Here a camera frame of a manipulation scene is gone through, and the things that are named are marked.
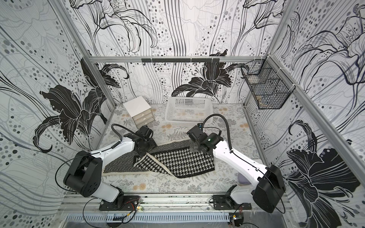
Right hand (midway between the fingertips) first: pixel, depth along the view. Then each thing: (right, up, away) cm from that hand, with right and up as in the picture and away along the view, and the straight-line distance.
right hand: (201, 143), depth 81 cm
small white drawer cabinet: (-41, +19, +15) cm, 47 cm away
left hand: (-30, -6, +9) cm, 32 cm away
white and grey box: (+23, -21, -3) cm, 31 cm away
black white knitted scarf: (-15, -11, +5) cm, 19 cm away
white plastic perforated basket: (-8, +20, +33) cm, 39 cm away
